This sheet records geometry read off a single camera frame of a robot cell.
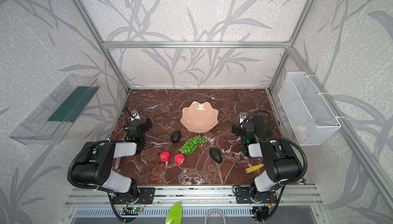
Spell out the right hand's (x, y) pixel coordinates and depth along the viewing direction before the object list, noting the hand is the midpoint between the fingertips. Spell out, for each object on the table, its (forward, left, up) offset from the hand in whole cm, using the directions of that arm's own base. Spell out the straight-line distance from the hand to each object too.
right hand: (243, 117), depth 95 cm
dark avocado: (-11, +42, -3) cm, 44 cm away
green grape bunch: (-17, +32, -2) cm, 36 cm away
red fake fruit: (-24, +46, -2) cm, 52 cm away
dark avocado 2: (-23, +18, -2) cm, 29 cm away
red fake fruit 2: (-26, +38, -1) cm, 46 cm away
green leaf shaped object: (-49, +38, -5) cm, 62 cm away
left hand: (0, +64, +4) cm, 64 cm away
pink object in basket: (-18, -23, +13) cm, 32 cm away
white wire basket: (-20, -19, +28) cm, 39 cm away
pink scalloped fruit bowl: (+3, +29, -4) cm, 29 cm away
